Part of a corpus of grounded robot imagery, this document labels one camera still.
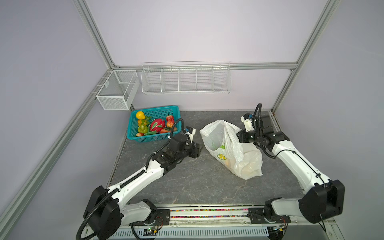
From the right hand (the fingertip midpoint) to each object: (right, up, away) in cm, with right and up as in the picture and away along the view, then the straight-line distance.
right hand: (237, 135), depth 82 cm
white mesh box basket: (-75, +29, +18) cm, 83 cm away
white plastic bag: (+1, -12, -7) cm, 14 cm away
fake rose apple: (-42, +7, +24) cm, 49 cm away
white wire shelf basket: (-31, +40, +24) cm, 56 cm away
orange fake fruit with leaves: (-62, +8, +25) cm, 67 cm away
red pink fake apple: (-43, +11, +30) cm, 54 cm away
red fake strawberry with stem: (-46, +2, +22) cm, 51 cm away
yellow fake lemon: (-63, +13, +24) cm, 69 cm away
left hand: (-21, -5, -4) cm, 22 cm away
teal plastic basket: (-58, +14, +30) cm, 66 cm away
